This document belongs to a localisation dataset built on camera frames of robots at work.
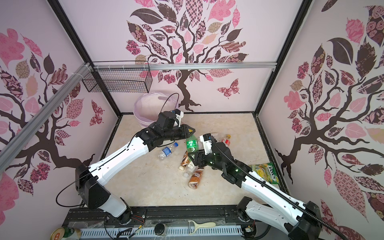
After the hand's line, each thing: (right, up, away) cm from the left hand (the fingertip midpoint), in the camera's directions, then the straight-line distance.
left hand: (193, 133), depth 74 cm
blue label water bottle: (-17, -13, +18) cm, 28 cm away
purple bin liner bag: (-30, +16, +21) cm, 40 cm away
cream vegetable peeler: (+8, -45, -3) cm, 45 cm away
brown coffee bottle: (-5, -18, +15) cm, 24 cm away
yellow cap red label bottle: (+22, -6, +21) cm, 31 cm away
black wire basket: (-48, +36, +20) cm, 63 cm away
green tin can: (-55, -41, -14) cm, 70 cm away
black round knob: (-15, -41, -12) cm, 45 cm away
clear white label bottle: (-2, -22, +12) cm, 25 cm away
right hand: (0, -9, -3) cm, 9 cm away
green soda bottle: (0, -5, -5) cm, 7 cm away
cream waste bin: (-25, +5, +4) cm, 26 cm away
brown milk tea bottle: (+1, -26, +7) cm, 27 cm away
